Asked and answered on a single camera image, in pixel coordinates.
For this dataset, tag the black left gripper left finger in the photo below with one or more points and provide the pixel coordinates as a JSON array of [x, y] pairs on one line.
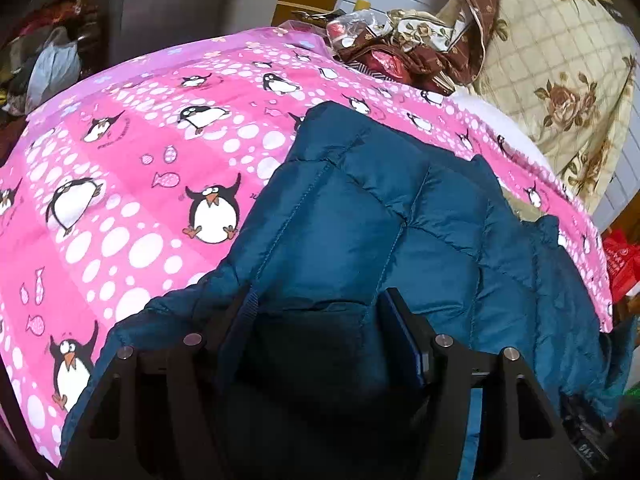
[[156, 413]]

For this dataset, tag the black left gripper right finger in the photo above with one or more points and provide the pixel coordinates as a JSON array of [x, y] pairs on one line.
[[454, 403]]

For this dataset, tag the dark blue puffer jacket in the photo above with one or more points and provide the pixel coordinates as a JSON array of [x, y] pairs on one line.
[[355, 209]]

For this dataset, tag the cluttered clothes shelf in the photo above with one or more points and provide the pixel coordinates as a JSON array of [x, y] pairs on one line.
[[85, 22]]

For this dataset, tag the red plastic bag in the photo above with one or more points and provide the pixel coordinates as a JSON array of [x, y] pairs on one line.
[[622, 260]]

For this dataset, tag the pink penguin print quilt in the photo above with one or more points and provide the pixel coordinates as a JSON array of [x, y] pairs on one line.
[[135, 182]]

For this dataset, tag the white pillow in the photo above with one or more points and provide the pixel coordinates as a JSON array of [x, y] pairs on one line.
[[500, 124]]

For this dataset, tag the white plastic bag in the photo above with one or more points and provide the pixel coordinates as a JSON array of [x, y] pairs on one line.
[[56, 69]]

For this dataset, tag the cream floral rose quilt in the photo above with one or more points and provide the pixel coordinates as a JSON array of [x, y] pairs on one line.
[[563, 70]]

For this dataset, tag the brown floral bedding pile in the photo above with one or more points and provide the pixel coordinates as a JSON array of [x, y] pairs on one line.
[[412, 47]]

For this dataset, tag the grey refrigerator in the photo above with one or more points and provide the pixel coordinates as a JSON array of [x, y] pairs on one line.
[[136, 27]]

